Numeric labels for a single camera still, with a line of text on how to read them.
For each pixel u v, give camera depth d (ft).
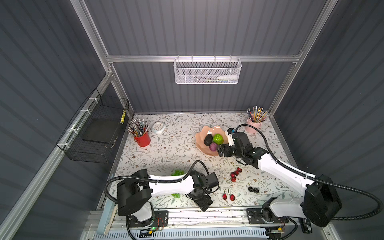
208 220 2.43
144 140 3.18
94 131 2.52
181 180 1.69
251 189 2.65
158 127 3.56
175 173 2.90
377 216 1.33
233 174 2.84
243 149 2.07
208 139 3.25
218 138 3.16
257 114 3.42
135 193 1.41
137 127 2.94
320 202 1.35
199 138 3.34
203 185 2.01
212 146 3.08
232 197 2.59
